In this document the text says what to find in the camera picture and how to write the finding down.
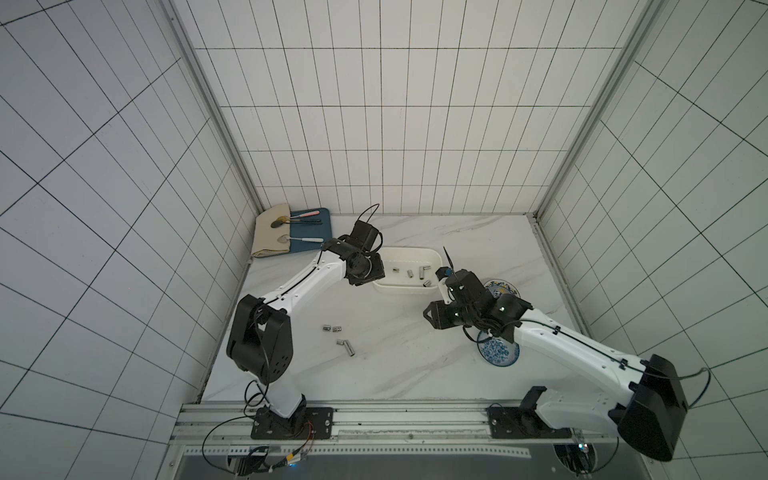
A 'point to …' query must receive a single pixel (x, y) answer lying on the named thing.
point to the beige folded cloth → (266, 237)
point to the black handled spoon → (282, 220)
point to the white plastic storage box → (408, 257)
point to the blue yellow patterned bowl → (499, 287)
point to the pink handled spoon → (307, 214)
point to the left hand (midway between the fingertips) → (374, 279)
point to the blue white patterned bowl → (497, 351)
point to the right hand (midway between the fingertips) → (419, 316)
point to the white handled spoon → (285, 238)
